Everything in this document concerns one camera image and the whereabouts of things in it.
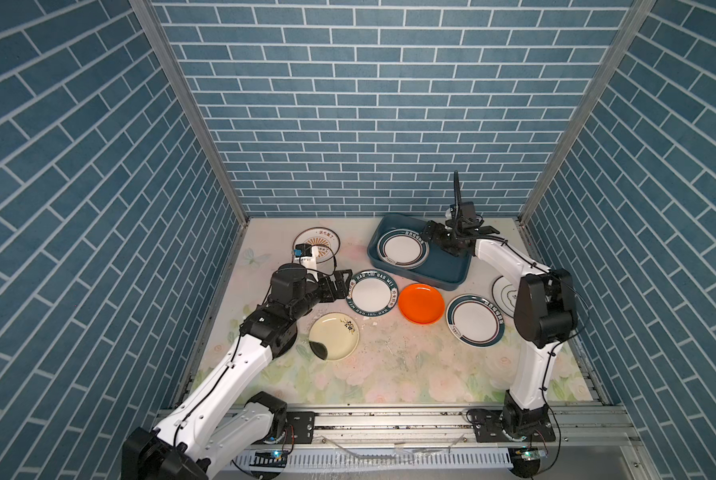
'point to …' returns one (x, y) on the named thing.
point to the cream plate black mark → (338, 332)
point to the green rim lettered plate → (372, 293)
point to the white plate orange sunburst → (327, 243)
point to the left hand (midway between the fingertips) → (340, 273)
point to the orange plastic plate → (421, 303)
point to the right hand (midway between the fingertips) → (429, 234)
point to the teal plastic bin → (442, 269)
